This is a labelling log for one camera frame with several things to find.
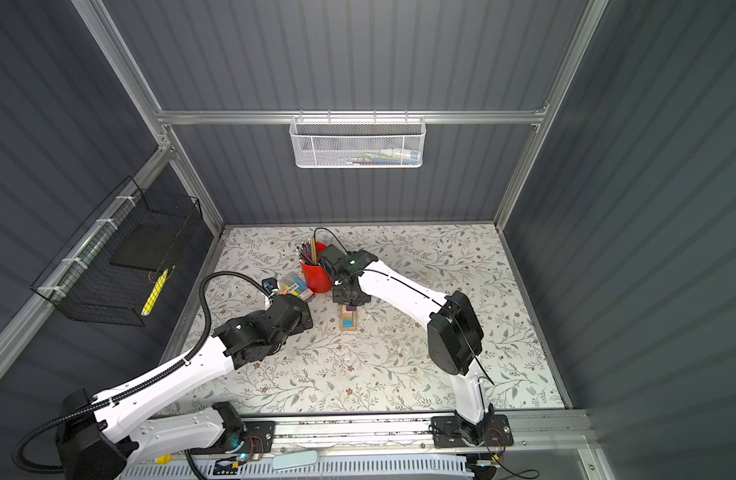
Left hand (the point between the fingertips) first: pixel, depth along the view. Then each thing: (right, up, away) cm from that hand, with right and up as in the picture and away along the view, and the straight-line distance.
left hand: (294, 312), depth 79 cm
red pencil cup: (+3, +8, +16) cm, 18 cm away
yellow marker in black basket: (-30, +7, -10) cm, 32 cm away
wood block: (+13, -2, +8) cm, 16 cm away
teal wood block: (+13, -6, +11) cm, 18 cm away
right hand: (+14, +2, +7) cm, 16 cm away
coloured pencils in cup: (0, +16, +17) cm, 24 cm away
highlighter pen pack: (-4, +4, +21) cm, 22 cm away
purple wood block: (+15, 0, +6) cm, 16 cm away
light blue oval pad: (+3, -33, -10) cm, 34 cm away
